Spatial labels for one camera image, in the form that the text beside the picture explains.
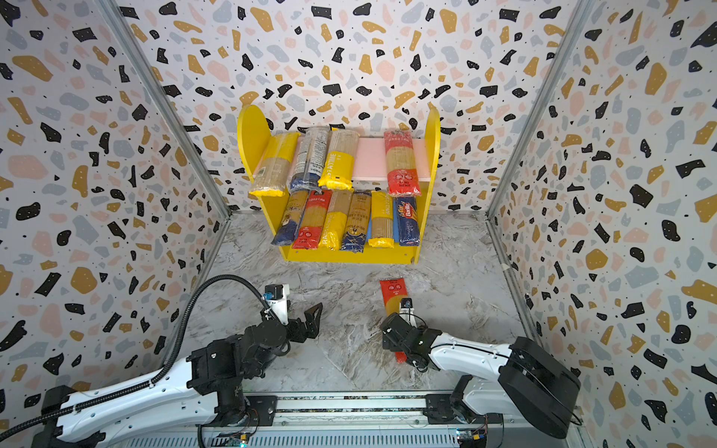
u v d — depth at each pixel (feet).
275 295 1.95
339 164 2.44
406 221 3.12
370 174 2.47
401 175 2.30
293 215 3.21
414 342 2.13
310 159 2.45
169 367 1.55
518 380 1.38
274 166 2.36
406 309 2.58
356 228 3.11
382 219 3.20
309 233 3.00
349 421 2.40
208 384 1.60
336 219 3.19
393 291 3.11
